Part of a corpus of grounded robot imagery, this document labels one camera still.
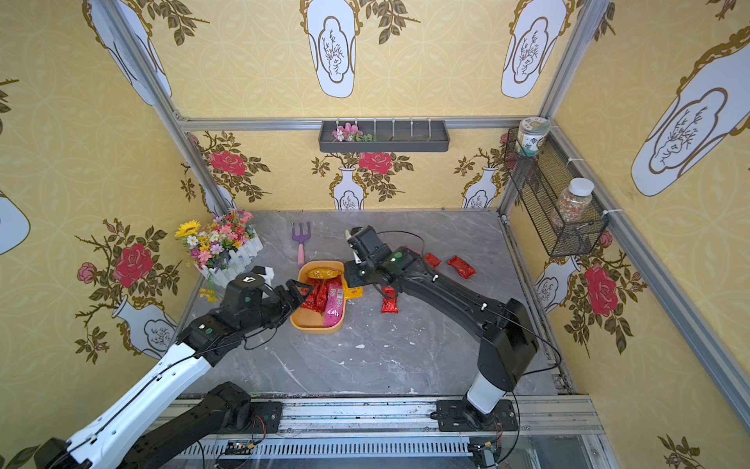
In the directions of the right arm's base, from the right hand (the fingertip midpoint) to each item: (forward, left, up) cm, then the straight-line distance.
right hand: (357, 266), depth 82 cm
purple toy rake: (+17, +24, -18) cm, 34 cm away
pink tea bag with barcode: (-5, +8, -14) cm, 17 cm away
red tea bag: (-2, -9, -15) cm, 18 cm away
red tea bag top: (+11, -34, -16) cm, 39 cm away
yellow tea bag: (-7, +1, -2) cm, 8 cm away
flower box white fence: (+6, +43, -2) cm, 43 cm away
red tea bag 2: (-5, +13, -11) cm, 18 cm away
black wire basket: (+35, -60, +3) cm, 69 cm away
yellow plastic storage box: (-10, +15, -16) cm, 24 cm away
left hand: (-9, +15, +1) cm, 18 cm away
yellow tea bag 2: (+5, +13, -12) cm, 18 cm away
